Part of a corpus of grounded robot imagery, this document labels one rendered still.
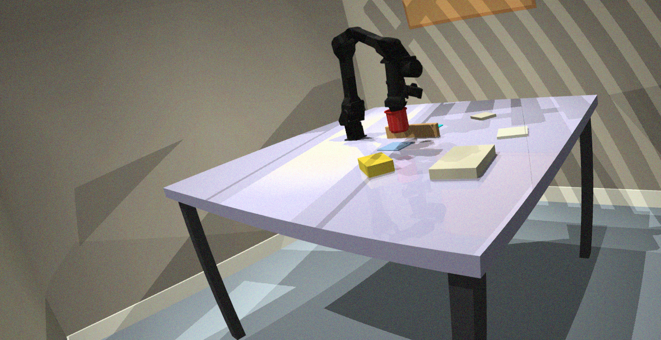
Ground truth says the dark red cup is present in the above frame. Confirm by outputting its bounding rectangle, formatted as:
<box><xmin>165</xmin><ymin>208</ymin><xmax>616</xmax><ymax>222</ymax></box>
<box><xmin>384</xmin><ymin>107</ymin><xmax>409</xmax><ymax>133</ymax></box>

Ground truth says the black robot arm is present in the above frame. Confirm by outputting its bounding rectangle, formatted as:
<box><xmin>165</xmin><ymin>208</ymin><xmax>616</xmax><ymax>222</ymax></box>
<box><xmin>332</xmin><ymin>26</ymin><xmax>423</xmax><ymax>141</ymax></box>

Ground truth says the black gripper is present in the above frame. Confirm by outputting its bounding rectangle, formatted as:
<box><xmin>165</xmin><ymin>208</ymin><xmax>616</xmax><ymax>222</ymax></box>
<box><xmin>385</xmin><ymin>77</ymin><xmax>407</xmax><ymax>112</ymax></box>

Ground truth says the tan wooden flat bar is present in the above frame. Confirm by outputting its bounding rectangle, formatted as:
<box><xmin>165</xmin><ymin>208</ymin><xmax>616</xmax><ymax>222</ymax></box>
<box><xmin>385</xmin><ymin>123</ymin><xmax>440</xmax><ymax>138</ymax></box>

